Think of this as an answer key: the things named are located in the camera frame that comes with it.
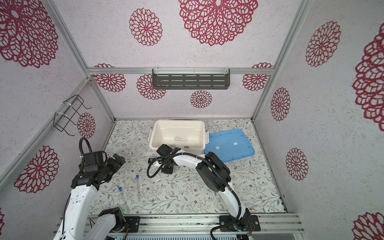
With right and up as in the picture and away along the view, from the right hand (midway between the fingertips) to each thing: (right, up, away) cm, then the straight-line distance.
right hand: (164, 165), depth 94 cm
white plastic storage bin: (+15, +19, +9) cm, 26 cm away
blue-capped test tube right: (-15, -7, -4) cm, 17 cm away
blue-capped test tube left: (-19, -18, -14) cm, 30 cm away
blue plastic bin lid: (+44, +12, +10) cm, 47 cm away
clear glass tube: (+7, +16, +13) cm, 22 cm away
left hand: (-21, +2, -14) cm, 25 cm away
